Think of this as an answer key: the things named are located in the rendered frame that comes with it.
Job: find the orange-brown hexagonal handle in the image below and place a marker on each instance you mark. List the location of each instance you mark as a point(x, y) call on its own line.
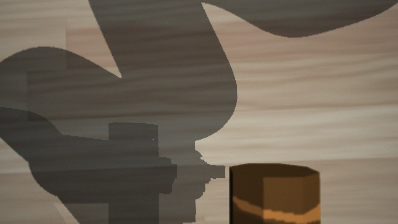
point(273, 193)

